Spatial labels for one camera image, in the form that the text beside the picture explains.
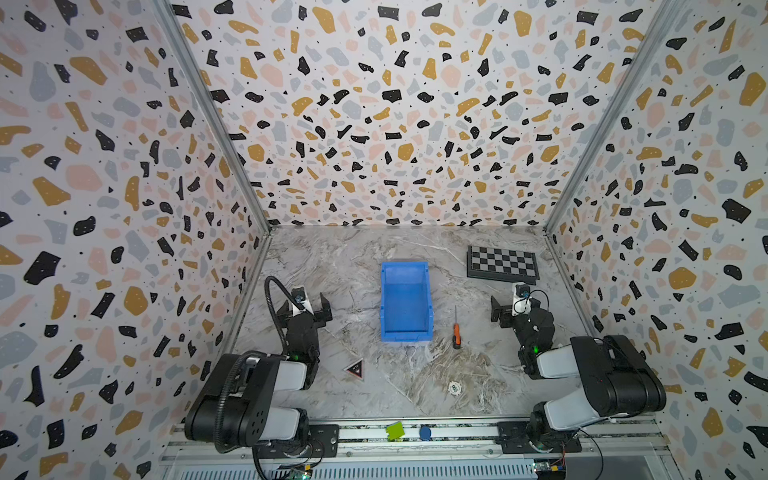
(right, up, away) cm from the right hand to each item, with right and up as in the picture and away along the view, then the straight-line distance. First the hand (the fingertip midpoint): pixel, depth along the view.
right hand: (511, 290), depth 91 cm
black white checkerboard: (+2, +7, +16) cm, 17 cm away
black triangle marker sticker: (-46, -22, -5) cm, 52 cm away
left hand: (-61, -1, -4) cm, 61 cm away
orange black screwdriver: (-17, -15, -1) cm, 22 cm away
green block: (-35, -34, -15) cm, 51 cm away
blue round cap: (-27, -34, -16) cm, 47 cm away
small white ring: (-19, -26, -8) cm, 33 cm away
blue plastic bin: (-32, -5, +11) cm, 34 cm away
